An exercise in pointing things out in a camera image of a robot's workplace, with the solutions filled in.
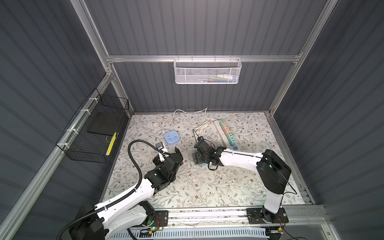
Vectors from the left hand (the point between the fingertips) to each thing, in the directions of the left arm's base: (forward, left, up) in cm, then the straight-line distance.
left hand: (170, 151), depth 80 cm
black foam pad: (+11, +32, +13) cm, 36 cm away
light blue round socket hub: (+19, +1, -13) cm, 23 cm away
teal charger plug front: (+11, -38, -9) cm, 41 cm away
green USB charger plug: (+27, -35, -8) cm, 45 cm away
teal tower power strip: (-1, -19, -15) cm, 24 cm away
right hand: (+3, -17, -12) cm, 21 cm away
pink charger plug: (+20, -37, -9) cm, 43 cm away
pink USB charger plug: (+24, -36, -9) cm, 44 cm away
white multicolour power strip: (+18, -35, -14) cm, 42 cm away
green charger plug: (+16, -38, -9) cm, 42 cm away
